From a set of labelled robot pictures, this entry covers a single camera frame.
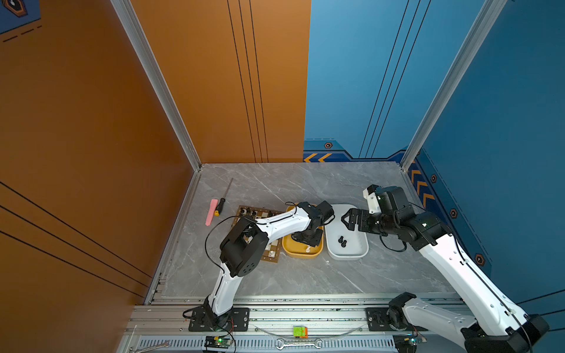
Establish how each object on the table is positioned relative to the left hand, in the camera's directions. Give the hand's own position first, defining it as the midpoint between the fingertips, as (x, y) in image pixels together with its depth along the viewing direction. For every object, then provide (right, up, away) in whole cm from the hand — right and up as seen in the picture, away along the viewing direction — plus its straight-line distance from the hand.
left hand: (312, 241), depth 90 cm
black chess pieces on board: (-26, +10, +9) cm, 29 cm away
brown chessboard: (-16, -4, -3) cm, 17 cm away
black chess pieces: (+13, 0, 0) cm, 13 cm away
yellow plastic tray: (-7, -3, -3) cm, 8 cm away
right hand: (+11, +11, -17) cm, 23 cm away
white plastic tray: (+19, -3, +1) cm, 19 cm away
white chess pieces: (-2, -2, -3) cm, 4 cm away
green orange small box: (-6, -24, -20) cm, 31 cm away
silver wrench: (-12, -28, -20) cm, 36 cm away
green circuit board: (-33, -28, -19) cm, 47 cm away
